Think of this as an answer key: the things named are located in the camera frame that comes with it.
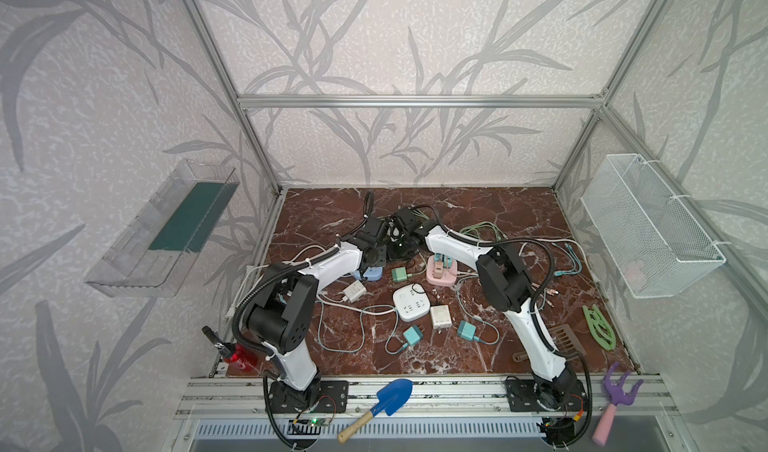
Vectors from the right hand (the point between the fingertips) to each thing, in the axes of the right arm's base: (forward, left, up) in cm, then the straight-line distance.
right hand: (383, 248), depth 98 cm
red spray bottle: (-35, +33, +9) cm, 49 cm away
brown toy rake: (-29, -52, -4) cm, 60 cm away
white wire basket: (-19, -61, +30) cm, 71 cm away
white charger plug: (-23, -18, -1) cm, 29 cm away
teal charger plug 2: (-26, -24, -1) cm, 36 cm away
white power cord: (+7, -63, -5) cm, 64 cm away
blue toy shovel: (-42, -3, -3) cm, 43 cm away
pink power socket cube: (-10, -17, +1) cm, 20 cm away
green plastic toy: (-26, -63, -3) cm, 69 cm away
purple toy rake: (-42, -61, -3) cm, 74 cm away
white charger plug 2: (-14, +8, -2) cm, 17 cm away
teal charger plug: (-27, -10, -2) cm, 29 cm away
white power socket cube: (-18, -9, -1) cm, 20 cm away
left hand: (-1, +1, +3) cm, 4 cm away
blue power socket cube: (-9, +3, -1) cm, 9 cm away
